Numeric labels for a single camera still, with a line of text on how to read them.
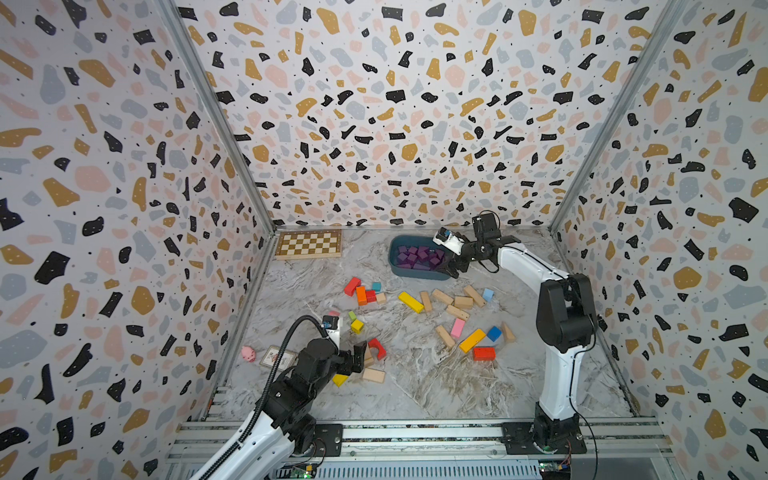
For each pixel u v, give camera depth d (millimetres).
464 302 983
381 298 1003
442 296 1004
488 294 1003
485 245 757
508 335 904
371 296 1004
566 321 548
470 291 1032
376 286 1036
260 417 517
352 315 945
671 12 714
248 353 862
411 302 999
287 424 542
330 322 688
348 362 707
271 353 875
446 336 920
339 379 828
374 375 839
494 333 920
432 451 731
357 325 925
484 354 898
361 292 1003
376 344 891
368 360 852
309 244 1132
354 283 1028
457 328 926
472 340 907
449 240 855
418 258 1097
